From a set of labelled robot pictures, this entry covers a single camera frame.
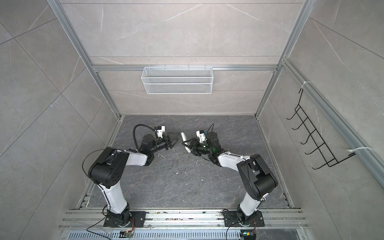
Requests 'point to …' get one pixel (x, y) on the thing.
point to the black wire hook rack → (321, 147)
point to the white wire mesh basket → (176, 80)
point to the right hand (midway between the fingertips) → (184, 145)
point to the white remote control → (184, 139)
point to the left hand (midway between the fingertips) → (180, 134)
